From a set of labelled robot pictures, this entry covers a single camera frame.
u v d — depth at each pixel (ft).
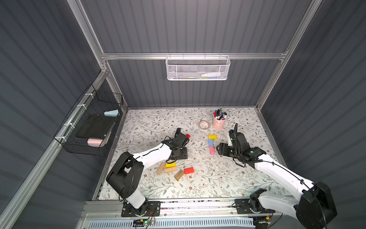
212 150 3.12
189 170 2.83
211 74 3.07
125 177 1.47
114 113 2.72
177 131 3.37
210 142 3.23
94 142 2.16
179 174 2.77
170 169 2.84
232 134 2.52
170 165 2.91
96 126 2.24
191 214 2.37
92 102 2.56
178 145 2.27
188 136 3.38
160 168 2.84
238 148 2.05
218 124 3.34
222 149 2.45
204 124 3.62
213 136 3.35
